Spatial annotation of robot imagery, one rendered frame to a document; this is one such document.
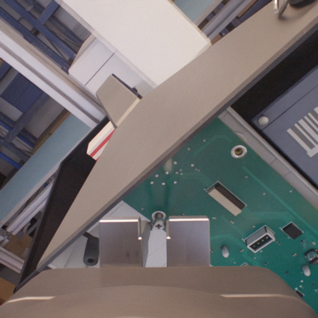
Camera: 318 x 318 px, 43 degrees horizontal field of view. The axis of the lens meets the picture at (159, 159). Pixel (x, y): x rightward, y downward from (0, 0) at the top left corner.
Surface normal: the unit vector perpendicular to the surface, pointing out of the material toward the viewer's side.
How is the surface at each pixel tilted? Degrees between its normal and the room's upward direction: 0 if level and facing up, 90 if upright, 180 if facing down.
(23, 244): 90
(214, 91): 0
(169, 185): 90
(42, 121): 90
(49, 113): 90
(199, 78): 0
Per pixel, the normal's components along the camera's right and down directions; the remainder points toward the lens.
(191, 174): 0.00, 0.53
